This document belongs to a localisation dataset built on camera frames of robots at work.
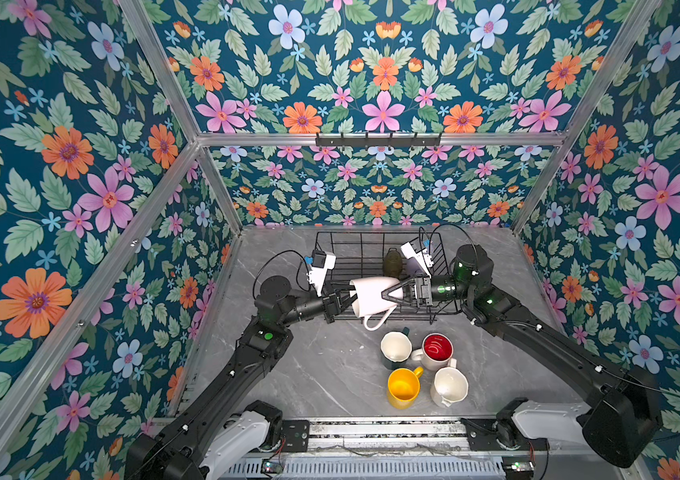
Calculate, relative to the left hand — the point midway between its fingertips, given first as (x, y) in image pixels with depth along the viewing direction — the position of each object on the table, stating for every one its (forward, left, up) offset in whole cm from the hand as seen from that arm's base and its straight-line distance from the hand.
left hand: (366, 289), depth 62 cm
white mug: (-12, -22, -32) cm, 41 cm away
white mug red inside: (-3, -21, -32) cm, 38 cm away
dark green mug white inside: (-1, -9, -32) cm, 33 cm away
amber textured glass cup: (+26, -11, -26) cm, 39 cm away
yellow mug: (-12, -10, -33) cm, 36 cm away
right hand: (-1, -4, -1) cm, 4 cm away
